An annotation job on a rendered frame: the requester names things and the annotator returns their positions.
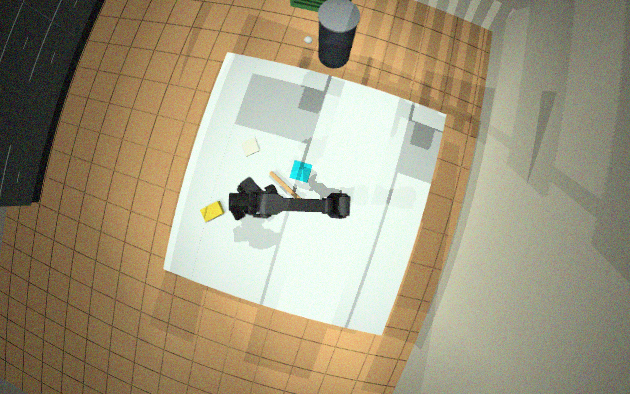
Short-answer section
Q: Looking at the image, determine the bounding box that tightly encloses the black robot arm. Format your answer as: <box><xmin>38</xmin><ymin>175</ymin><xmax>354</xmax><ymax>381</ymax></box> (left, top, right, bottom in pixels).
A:
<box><xmin>228</xmin><ymin>176</ymin><xmax>351</xmax><ymax>219</ymax></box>

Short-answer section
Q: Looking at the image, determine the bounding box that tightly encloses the yellow rectangular block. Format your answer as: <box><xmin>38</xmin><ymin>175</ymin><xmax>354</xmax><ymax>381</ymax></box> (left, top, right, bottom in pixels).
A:
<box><xmin>200</xmin><ymin>201</ymin><xmax>225</xmax><ymax>222</ymax></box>

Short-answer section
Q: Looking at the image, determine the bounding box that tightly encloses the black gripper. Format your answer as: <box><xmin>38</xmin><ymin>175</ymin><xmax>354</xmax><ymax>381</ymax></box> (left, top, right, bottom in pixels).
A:
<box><xmin>231</xmin><ymin>184</ymin><xmax>278</xmax><ymax>220</ymax></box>

